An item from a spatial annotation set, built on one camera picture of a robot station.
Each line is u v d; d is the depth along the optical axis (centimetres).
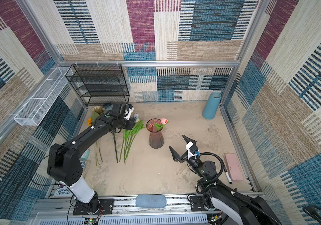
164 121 71
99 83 108
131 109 82
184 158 66
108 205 74
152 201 73
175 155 66
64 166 48
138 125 102
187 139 74
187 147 62
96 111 108
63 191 76
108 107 102
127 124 79
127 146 96
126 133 100
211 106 100
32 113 70
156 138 99
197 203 74
